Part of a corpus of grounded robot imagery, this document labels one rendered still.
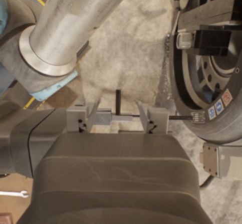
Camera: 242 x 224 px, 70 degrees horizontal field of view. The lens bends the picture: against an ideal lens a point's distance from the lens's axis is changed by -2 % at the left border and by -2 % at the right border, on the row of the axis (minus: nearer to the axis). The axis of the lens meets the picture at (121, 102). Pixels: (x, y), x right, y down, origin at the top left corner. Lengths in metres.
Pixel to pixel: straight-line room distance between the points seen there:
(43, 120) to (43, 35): 0.28
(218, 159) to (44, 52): 0.56
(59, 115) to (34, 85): 0.36
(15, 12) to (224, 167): 0.73
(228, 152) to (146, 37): 0.90
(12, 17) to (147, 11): 0.91
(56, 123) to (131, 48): 1.12
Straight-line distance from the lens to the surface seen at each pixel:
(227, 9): 0.52
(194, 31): 0.53
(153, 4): 1.31
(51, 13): 0.39
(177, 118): 0.18
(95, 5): 0.33
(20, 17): 0.58
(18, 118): 0.19
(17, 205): 1.27
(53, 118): 0.18
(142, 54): 1.27
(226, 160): 0.63
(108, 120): 0.16
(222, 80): 0.77
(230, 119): 0.50
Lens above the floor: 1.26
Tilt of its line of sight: 74 degrees down
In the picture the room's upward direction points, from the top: 178 degrees clockwise
